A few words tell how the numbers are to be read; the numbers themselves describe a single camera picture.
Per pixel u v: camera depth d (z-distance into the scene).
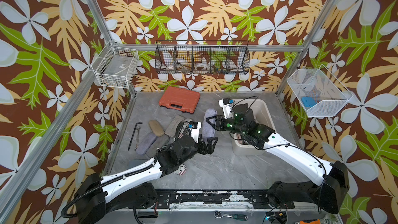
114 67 0.86
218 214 0.70
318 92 0.83
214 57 0.96
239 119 0.56
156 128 0.96
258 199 0.74
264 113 0.91
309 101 0.81
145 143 0.91
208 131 0.70
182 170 0.80
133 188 0.48
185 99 1.10
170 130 0.96
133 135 0.98
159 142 0.91
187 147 0.54
